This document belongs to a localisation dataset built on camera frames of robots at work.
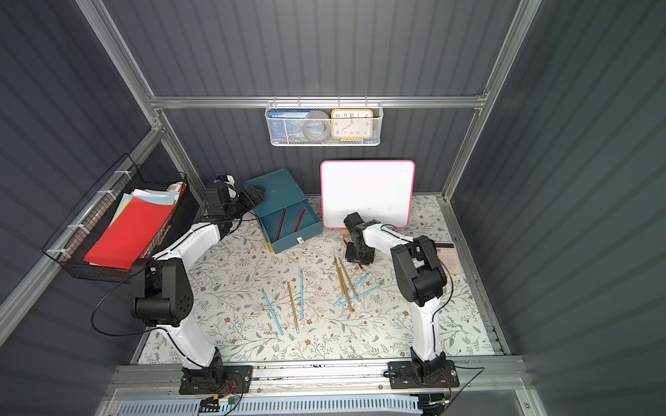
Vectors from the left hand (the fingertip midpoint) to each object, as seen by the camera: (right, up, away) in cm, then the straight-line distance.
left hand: (254, 192), depth 92 cm
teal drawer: (+13, -12, -1) cm, 18 cm away
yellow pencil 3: (+34, -31, +2) cm, 46 cm away
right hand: (+38, -25, +7) cm, 46 cm away
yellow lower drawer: (+8, -20, -6) cm, 22 cm away
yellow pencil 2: (+32, -33, +2) cm, 45 cm away
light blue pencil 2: (+17, -36, -1) cm, 40 cm away
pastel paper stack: (-24, -3, -14) cm, 28 cm away
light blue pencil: (+8, -41, -5) cm, 42 cm away
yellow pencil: (+15, -40, -4) cm, 43 cm away
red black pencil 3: (+33, -19, +13) cm, 40 cm away
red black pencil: (+10, -11, 0) cm, 15 cm away
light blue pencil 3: (+34, -35, 0) cm, 49 cm away
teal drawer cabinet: (+10, +1, 0) cm, 10 cm away
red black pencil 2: (+16, -10, +1) cm, 19 cm away
